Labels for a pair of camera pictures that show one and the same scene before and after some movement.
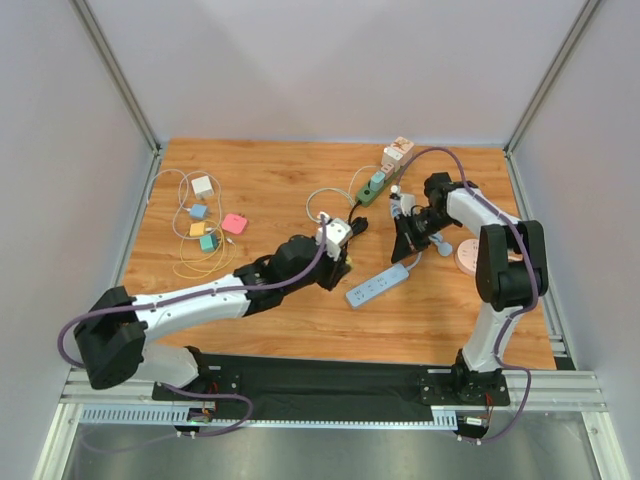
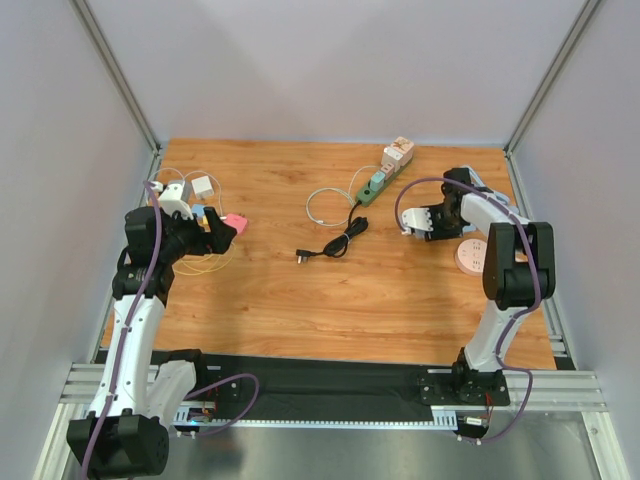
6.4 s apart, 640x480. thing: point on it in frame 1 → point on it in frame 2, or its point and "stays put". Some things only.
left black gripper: x=333 y=270 → x=201 y=236
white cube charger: x=202 y=187 stays put
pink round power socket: x=468 y=254 stays put
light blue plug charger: x=199 y=211 stays put
